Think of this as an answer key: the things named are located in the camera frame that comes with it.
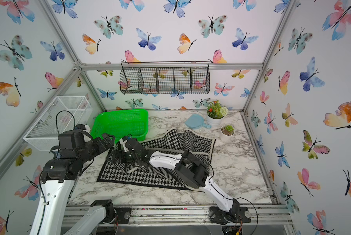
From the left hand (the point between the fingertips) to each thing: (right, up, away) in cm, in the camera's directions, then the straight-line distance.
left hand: (108, 139), depth 69 cm
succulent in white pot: (+65, +1, +29) cm, 71 cm away
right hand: (-4, -12, +9) cm, 15 cm away
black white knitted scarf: (+18, -22, +17) cm, 34 cm away
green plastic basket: (-12, +8, +43) cm, 45 cm away
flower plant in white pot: (+57, +15, +29) cm, 65 cm away
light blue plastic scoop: (+45, +10, +45) cm, 65 cm away
